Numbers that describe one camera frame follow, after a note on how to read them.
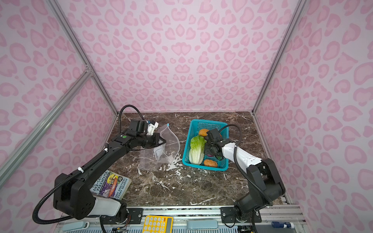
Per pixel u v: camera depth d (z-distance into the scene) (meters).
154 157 0.91
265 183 0.44
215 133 0.72
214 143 0.69
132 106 0.71
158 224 0.70
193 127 1.01
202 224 0.67
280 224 0.70
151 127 0.76
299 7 0.69
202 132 1.00
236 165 0.47
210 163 0.86
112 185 0.82
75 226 0.68
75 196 0.41
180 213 0.75
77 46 0.82
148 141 0.70
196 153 0.87
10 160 0.52
